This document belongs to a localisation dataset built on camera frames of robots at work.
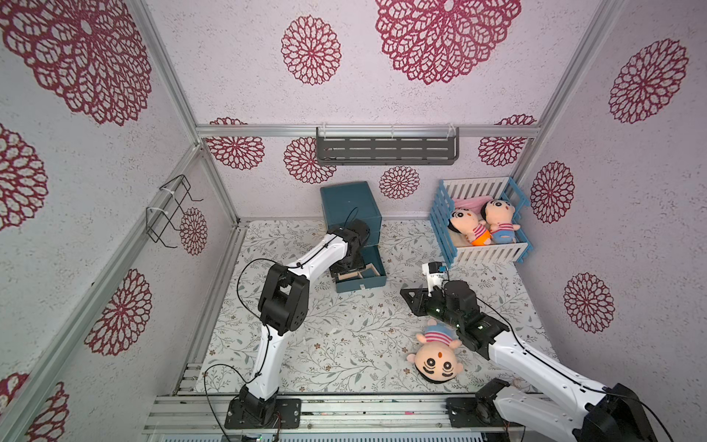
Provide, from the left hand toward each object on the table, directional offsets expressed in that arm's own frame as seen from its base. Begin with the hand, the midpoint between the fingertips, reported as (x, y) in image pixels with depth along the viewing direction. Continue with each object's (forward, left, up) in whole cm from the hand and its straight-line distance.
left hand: (349, 269), depth 96 cm
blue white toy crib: (+6, -40, -1) cm, 41 cm away
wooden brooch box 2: (+5, -7, -5) cm, 10 cm away
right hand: (-14, -17, +9) cm, 24 cm away
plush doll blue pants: (+19, -55, +8) cm, 59 cm away
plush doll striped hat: (-31, -24, +3) cm, 39 cm away
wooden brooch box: (-3, 0, +1) cm, 3 cm away
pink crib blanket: (+30, -51, +3) cm, 59 cm away
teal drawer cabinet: (+19, +2, +14) cm, 24 cm away
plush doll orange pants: (+17, -44, +5) cm, 47 cm away
